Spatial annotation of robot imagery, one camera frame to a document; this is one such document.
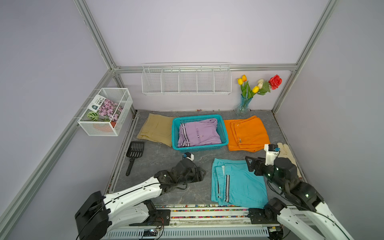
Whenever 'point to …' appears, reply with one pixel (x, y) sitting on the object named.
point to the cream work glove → (285, 151)
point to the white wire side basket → (94, 124)
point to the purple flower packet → (104, 107)
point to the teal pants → (234, 183)
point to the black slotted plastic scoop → (135, 150)
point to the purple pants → (199, 133)
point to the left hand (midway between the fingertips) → (201, 173)
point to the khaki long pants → (157, 128)
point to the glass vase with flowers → (263, 87)
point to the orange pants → (247, 134)
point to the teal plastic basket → (221, 128)
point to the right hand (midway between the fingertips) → (250, 156)
